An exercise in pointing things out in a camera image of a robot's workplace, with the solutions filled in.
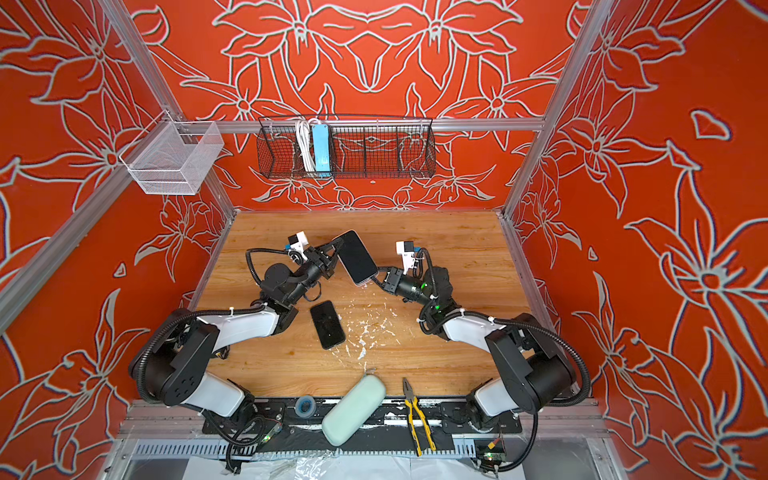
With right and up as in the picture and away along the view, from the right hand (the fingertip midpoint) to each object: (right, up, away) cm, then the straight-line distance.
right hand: (361, 275), depth 73 cm
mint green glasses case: (-2, -33, -1) cm, 33 cm away
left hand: (-5, +9, +2) cm, 10 cm away
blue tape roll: (-13, -34, +1) cm, 36 cm away
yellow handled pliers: (+13, -33, +1) cm, 35 cm away
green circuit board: (+31, -41, -4) cm, 52 cm away
